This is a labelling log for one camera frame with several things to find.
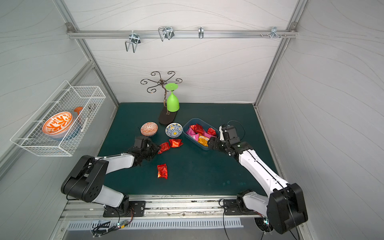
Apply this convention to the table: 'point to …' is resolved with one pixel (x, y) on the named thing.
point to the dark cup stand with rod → (166, 117)
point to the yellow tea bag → (203, 140)
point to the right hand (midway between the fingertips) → (214, 142)
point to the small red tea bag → (164, 146)
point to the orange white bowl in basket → (57, 125)
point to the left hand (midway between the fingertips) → (161, 148)
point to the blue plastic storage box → (188, 122)
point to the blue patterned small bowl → (174, 130)
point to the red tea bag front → (162, 171)
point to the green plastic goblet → (172, 102)
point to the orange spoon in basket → (78, 109)
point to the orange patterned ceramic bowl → (149, 128)
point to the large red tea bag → (197, 128)
